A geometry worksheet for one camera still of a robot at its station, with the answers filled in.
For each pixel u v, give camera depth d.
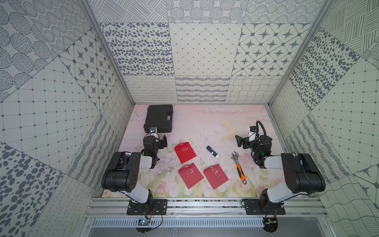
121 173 0.46
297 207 0.76
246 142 0.84
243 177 0.84
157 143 0.80
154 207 0.73
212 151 0.92
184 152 0.95
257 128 0.76
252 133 0.78
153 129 0.83
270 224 0.72
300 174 0.47
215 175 0.86
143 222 0.72
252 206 0.74
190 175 0.85
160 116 1.10
